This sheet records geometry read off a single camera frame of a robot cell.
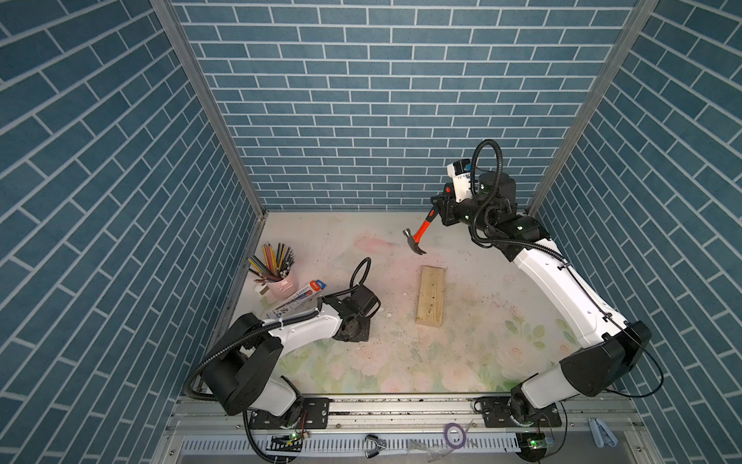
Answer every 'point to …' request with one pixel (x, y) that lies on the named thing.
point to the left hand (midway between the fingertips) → (367, 336)
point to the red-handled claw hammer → (413, 240)
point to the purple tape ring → (445, 432)
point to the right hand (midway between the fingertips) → (438, 198)
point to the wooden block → (431, 297)
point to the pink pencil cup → (285, 288)
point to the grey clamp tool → (602, 435)
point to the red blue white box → (313, 288)
